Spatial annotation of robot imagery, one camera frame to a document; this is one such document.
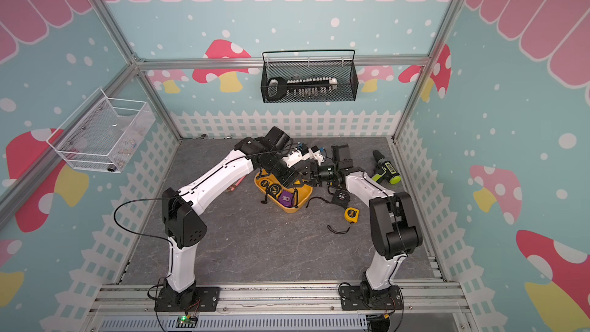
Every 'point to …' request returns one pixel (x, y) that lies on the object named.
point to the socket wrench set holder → (279, 87)
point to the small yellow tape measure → (351, 214)
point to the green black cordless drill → (386, 170)
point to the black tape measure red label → (339, 197)
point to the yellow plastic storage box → (302, 193)
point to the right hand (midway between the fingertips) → (295, 177)
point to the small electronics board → (186, 321)
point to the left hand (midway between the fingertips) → (295, 181)
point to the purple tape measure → (286, 198)
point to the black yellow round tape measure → (275, 190)
